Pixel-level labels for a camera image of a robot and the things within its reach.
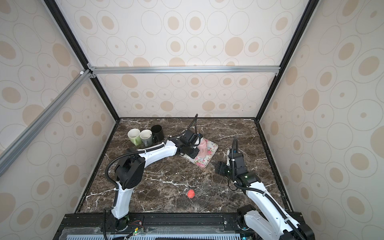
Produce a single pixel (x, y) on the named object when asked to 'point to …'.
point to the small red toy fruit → (191, 193)
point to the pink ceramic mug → (203, 148)
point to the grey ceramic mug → (146, 136)
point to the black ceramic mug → (157, 133)
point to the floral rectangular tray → (202, 162)
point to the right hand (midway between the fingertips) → (221, 165)
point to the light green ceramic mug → (134, 135)
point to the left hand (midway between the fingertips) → (200, 149)
